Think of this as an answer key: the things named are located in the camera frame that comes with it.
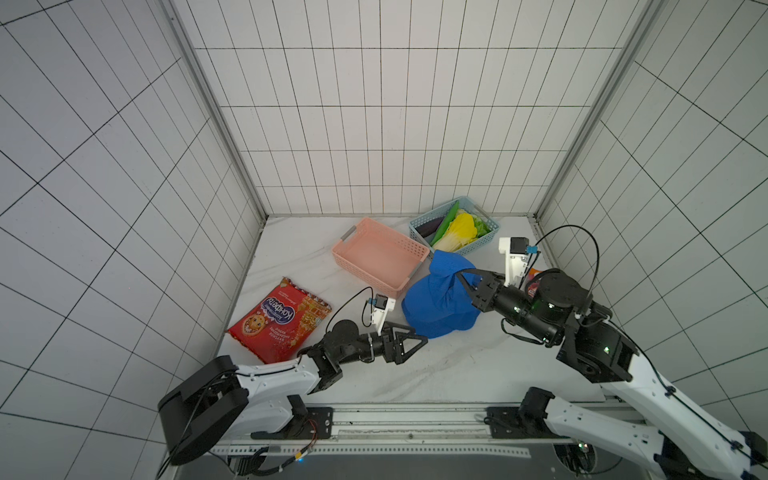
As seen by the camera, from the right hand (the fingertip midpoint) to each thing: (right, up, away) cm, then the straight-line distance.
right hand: (444, 276), depth 57 cm
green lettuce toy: (+23, +11, +49) cm, 56 cm away
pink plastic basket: (-14, 0, +50) cm, 52 cm away
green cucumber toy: (+13, +16, +55) cm, 59 cm away
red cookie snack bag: (-44, -18, +30) cm, 56 cm away
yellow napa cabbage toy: (+14, +9, +46) cm, 49 cm away
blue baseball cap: (+1, -6, +7) cm, 9 cm away
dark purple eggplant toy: (+5, +12, +53) cm, 55 cm away
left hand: (-4, -18, +14) cm, 23 cm away
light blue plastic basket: (+20, +22, +61) cm, 67 cm away
